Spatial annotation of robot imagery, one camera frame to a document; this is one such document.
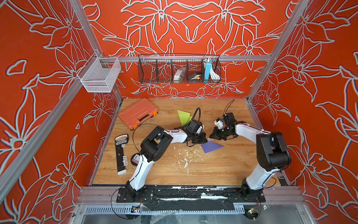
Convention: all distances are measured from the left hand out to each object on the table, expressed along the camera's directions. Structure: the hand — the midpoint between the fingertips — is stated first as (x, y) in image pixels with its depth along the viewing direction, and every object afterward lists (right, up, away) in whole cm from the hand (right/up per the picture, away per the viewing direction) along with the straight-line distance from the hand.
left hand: (209, 140), depth 93 cm
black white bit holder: (-56, -10, -8) cm, 58 cm away
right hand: (-1, +4, -2) cm, 4 cm away
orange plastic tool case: (-52, +19, +10) cm, 56 cm away
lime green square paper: (-16, +15, +13) cm, 25 cm away
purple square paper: (0, -3, -2) cm, 4 cm away
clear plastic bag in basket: (-21, +45, -2) cm, 49 cm away
